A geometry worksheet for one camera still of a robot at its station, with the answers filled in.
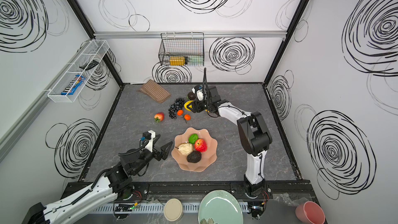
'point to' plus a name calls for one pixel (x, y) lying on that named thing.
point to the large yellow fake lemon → (186, 103)
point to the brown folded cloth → (155, 91)
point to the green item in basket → (196, 60)
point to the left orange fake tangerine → (180, 112)
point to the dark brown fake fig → (191, 96)
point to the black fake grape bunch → (178, 105)
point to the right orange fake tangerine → (187, 117)
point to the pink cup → (310, 212)
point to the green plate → (219, 207)
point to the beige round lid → (173, 209)
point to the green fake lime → (193, 138)
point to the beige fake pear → (185, 149)
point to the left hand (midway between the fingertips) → (167, 139)
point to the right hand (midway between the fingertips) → (191, 103)
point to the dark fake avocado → (194, 156)
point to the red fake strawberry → (158, 117)
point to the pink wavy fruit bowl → (208, 157)
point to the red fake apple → (200, 145)
